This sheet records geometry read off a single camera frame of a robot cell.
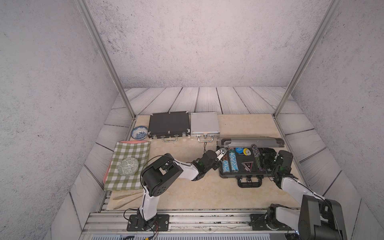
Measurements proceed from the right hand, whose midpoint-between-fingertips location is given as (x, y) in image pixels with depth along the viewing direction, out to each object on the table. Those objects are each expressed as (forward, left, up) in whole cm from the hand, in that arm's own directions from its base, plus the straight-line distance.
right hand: (260, 148), depth 87 cm
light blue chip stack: (-8, +20, -6) cm, 22 cm away
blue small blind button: (+3, +10, -6) cm, 12 cm away
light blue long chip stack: (-7, +15, -5) cm, 18 cm away
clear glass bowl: (-7, +78, -8) cm, 79 cm away
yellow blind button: (+2, +6, -7) cm, 9 cm away
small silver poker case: (+23, +31, -6) cm, 39 cm away
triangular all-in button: (-7, +7, -8) cm, 12 cm away
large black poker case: (-3, +5, -8) cm, 10 cm away
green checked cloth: (-16, +83, -9) cm, 85 cm away
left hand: (-1, +21, -6) cm, 22 cm away
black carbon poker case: (+23, +57, -6) cm, 62 cm away
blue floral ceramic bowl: (+18, +78, -8) cm, 80 cm away
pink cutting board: (+12, +80, -10) cm, 82 cm away
